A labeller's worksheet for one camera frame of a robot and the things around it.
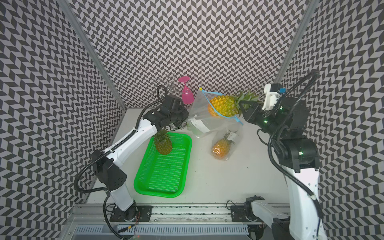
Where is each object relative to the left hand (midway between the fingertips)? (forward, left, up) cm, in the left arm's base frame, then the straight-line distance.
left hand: (189, 114), depth 80 cm
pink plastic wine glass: (+21, +2, -4) cm, 22 cm away
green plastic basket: (-24, +14, -26) cm, 38 cm away
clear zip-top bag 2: (-2, -16, -17) cm, 23 cm away
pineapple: (-9, +15, -15) cm, 24 cm away
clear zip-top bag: (-10, -7, +6) cm, 14 cm away
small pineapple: (-10, -18, -19) cm, 28 cm away
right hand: (-15, -21, +20) cm, 33 cm away
